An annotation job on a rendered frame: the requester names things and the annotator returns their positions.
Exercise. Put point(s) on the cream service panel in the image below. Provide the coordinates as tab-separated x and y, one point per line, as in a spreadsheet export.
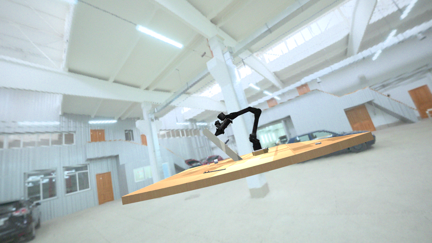
221	145

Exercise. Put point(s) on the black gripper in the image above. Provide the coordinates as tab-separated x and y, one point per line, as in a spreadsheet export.
220	129

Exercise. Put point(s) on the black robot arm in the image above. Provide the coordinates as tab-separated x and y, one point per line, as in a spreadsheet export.
253	136

